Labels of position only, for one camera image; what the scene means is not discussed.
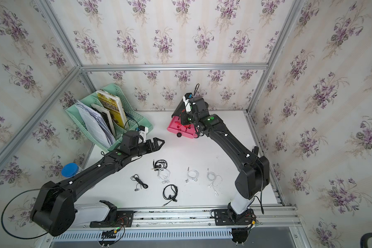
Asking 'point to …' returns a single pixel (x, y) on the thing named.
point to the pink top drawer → (188, 130)
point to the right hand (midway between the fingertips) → (183, 114)
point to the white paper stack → (95, 124)
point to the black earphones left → (136, 177)
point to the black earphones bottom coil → (175, 189)
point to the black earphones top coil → (160, 164)
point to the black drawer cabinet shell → (180, 110)
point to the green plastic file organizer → (134, 118)
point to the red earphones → (188, 126)
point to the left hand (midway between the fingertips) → (161, 144)
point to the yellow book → (112, 103)
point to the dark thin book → (106, 115)
